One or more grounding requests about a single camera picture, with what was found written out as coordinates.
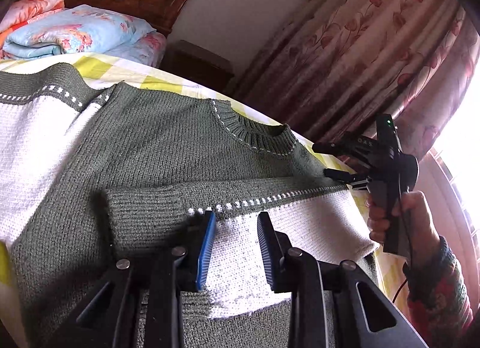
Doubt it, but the window with metal bars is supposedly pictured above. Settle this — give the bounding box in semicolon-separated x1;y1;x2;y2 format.
427;66;480;259

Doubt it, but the pink floral pillow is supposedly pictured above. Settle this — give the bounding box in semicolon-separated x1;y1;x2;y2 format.
105;31;167;68

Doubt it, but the dark wooden nightstand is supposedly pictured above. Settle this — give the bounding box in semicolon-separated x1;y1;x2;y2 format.
160;40;234;92

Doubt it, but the green white knit sweater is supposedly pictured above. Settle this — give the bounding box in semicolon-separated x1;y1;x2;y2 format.
0;61;381;348

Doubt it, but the person's right hand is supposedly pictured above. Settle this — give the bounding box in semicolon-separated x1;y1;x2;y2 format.
366;189;440;259

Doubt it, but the light blue floral quilt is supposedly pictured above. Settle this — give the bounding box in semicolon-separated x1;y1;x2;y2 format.
1;4;154;59

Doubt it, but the pink floral curtain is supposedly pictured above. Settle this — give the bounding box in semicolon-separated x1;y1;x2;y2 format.
234;0;479;158

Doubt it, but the pink orange floral quilt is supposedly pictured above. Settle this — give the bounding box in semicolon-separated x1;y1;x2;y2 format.
1;0;64;59

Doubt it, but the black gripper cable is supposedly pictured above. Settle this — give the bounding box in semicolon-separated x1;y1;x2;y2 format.
391;275;410;304

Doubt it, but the right forearm floral sleeve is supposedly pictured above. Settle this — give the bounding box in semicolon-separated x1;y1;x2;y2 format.
403;237;474;347

